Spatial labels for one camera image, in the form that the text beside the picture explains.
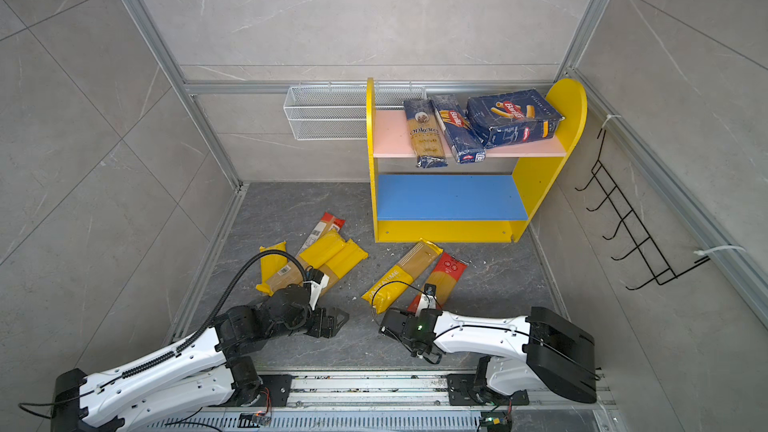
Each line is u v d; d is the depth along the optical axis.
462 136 0.70
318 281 0.68
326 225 1.04
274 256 0.61
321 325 0.64
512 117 0.72
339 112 1.00
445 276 0.92
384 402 0.73
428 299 0.73
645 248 0.64
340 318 0.69
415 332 0.60
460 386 0.73
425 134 0.72
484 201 0.94
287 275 0.88
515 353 0.44
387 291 0.89
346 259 0.95
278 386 0.73
